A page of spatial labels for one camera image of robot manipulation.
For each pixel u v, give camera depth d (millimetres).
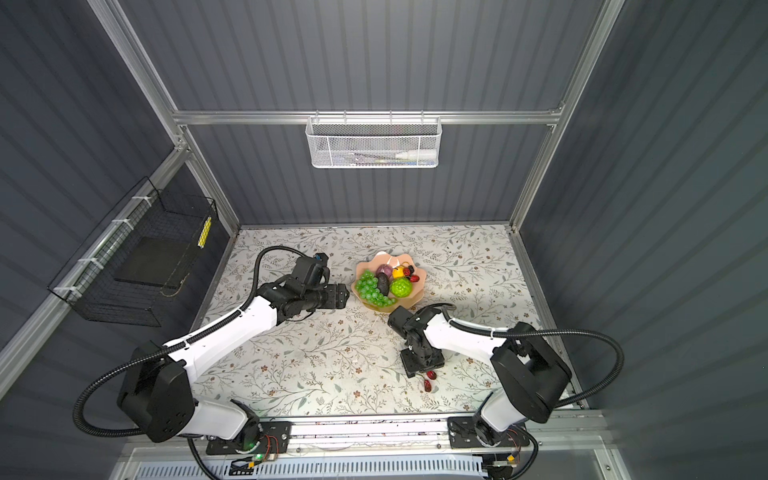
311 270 651
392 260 1049
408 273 987
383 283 955
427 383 806
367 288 922
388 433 756
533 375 450
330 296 754
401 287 936
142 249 751
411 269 1000
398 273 991
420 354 708
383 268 991
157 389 413
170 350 437
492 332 481
